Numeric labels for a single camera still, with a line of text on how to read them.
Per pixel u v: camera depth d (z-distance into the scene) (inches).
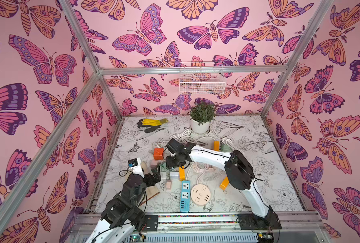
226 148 39.5
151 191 32.8
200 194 31.4
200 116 37.3
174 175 33.6
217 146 39.3
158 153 37.0
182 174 34.7
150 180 25.4
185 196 31.3
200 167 36.2
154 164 37.1
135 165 24.6
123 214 19.7
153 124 44.5
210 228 28.7
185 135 41.9
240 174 21.6
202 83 41.7
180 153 27.4
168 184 32.8
